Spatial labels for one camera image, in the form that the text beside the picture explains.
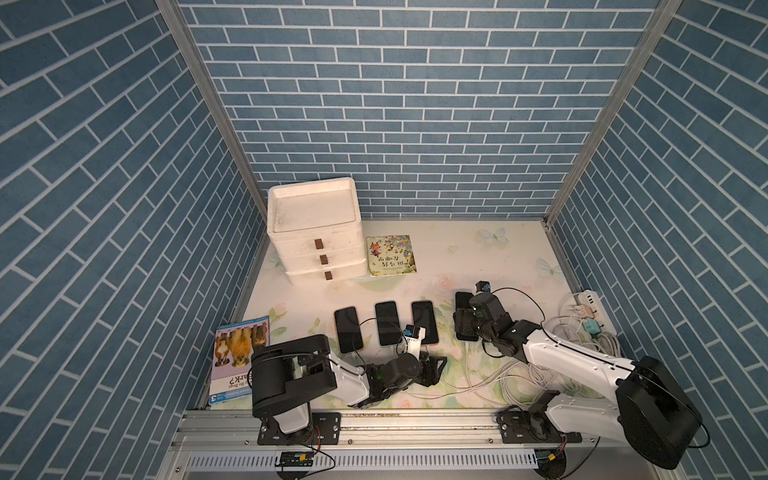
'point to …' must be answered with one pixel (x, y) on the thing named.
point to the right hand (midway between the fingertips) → (464, 316)
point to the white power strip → (591, 299)
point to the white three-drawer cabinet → (316, 231)
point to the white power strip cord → (571, 326)
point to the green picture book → (390, 255)
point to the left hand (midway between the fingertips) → (446, 366)
